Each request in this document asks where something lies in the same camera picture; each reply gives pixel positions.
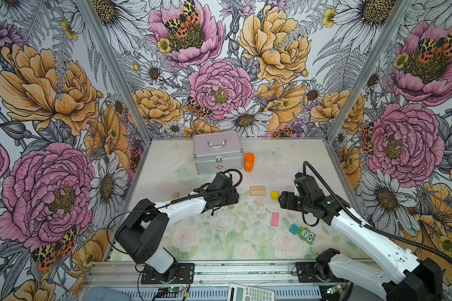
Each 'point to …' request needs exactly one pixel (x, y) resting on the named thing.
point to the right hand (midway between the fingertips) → (287, 206)
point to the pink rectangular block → (275, 219)
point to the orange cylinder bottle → (249, 162)
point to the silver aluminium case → (217, 152)
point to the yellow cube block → (274, 195)
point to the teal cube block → (294, 229)
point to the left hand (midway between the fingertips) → (232, 202)
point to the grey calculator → (238, 292)
